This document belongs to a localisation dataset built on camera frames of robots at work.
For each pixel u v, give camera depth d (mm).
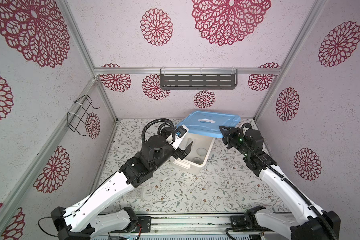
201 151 997
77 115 749
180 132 495
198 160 947
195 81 994
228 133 638
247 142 567
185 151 568
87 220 377
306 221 393
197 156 973
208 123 840
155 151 442
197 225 754
